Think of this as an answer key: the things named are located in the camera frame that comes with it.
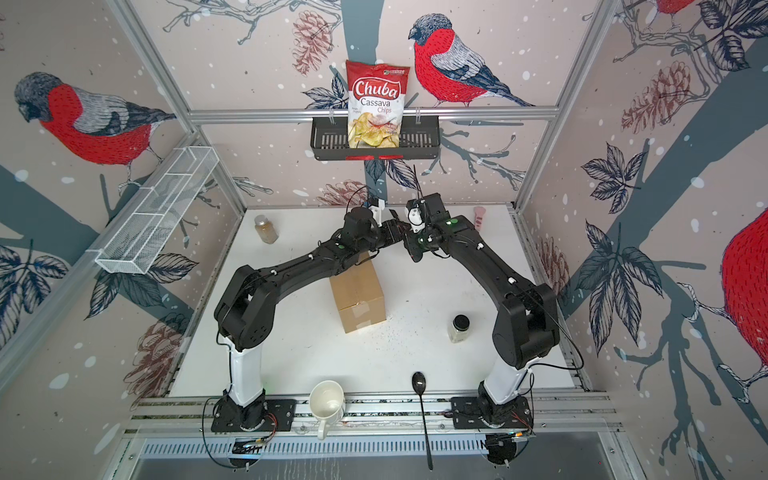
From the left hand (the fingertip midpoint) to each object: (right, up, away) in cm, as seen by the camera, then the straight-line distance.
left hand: (410, 228), depth 85 cm
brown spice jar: (-51, 0, +20) cm, 55 cm away
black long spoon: (+2, -42, -7) cm, 43 cm away
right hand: (-1, -5, +3) cm, 6 cm away
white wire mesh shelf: (-68, -1, -11) cm, 69 cm away
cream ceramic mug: (-22, -45, -10) cm, 51 cm away
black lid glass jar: (+13, -28, -5) cm, 32 cm away
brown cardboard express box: (-14, -18, -7) cm, 24 cm away
